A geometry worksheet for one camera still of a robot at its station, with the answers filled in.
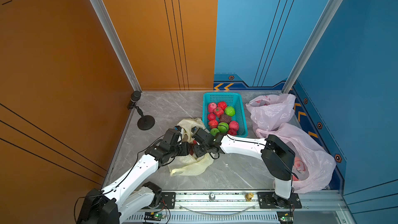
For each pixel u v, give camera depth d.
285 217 0.71
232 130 0.93
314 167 0.72
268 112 0.85
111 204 0.40
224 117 0.96
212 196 0.71
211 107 1.03
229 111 1.00
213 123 0.96
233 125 0.94
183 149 0.72
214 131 0.92
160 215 0.70
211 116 0.99
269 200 0.72
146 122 1.02
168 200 0.75
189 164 0.77
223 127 0.94
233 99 1.08
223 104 1.05
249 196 0.71
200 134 0.68
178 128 0.76
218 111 1.00
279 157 0.50
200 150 0.77
